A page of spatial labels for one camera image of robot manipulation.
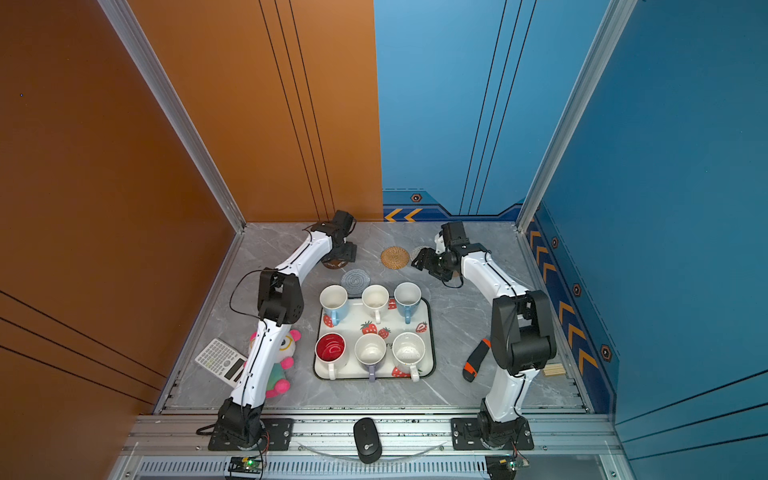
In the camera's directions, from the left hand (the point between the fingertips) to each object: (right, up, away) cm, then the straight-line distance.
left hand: (341, 252), depth 110 cm
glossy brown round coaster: (-2, -4, -5) cm, 7 cm away
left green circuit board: (-16, -51, -40) cm, 66 cm away
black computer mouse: (+13, -45, -39) cm, 61 cm away
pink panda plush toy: (-11, -34, -33) cm, 48 cm away
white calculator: (-30, -31, -26) cm, 50 cm away
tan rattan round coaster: (+20, -2, -2) cm, 20 cm away
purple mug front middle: (+13, -28, -24) cm, 39 cm away
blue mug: (+24, -13, -19) cm, 33 cm away
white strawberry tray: (+8, -22, -17) cm, 29 cm away
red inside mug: (+1, -28, -25) cm, 37 cm away
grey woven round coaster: (+6, -10, -8) cm, 14 cm away
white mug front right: (+24, -28, -24) cm, 44 cm away
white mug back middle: (+14, -14, -19) cm, 27 cm away
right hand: (+27, -4, -17) cm, 33 cm away
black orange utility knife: (+42, -31, -27) cm, 59 cm away
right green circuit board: (+45, -51, -40) cm, 79 cm away
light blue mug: (+1, -15, -18) cm, 23 cm away
